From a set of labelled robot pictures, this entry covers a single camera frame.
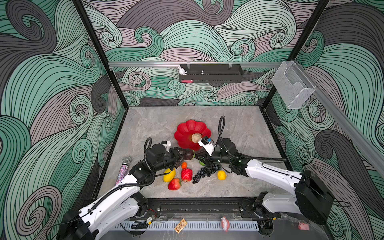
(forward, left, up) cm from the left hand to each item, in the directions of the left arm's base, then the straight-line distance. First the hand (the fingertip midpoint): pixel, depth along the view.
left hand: (189, 153), depth 72 cm
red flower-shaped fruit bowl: (+26, +3, -19) cm, 32 cm away
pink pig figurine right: (-27, -53, -16) cm, 62 cm away
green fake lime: (-4, -7, -4) cm, 9 cm away
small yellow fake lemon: (-5, -18, -16) cm, 25 cm away
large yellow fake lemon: (-7, +11, -16) cm, 21 cm away
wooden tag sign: (-28, +3, -19) cm, 34 cm away
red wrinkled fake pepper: (-5, +1, -15) cm, 16 cm away
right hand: (+1, -3, -5) cm, 6 cm away
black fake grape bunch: (-3, -9, -15) cm, 18 cm away
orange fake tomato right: (+1, +3, -17) cm, 17 cm away
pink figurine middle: (-27, -16, -13) cm, 34 cm away
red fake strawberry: (-10, +8, -16) cm, 21 cm away
